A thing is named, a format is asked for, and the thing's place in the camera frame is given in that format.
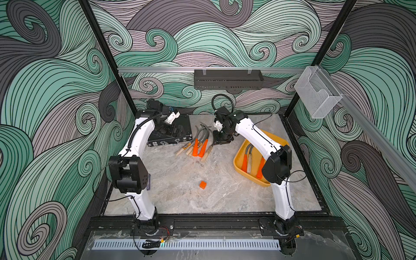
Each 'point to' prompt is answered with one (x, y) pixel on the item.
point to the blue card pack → (148, 187)
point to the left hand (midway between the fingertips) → (177, 131)
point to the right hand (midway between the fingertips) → (214, 143)
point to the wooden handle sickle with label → (188, 145)
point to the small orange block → (202, 184)
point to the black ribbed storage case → (155, 141)
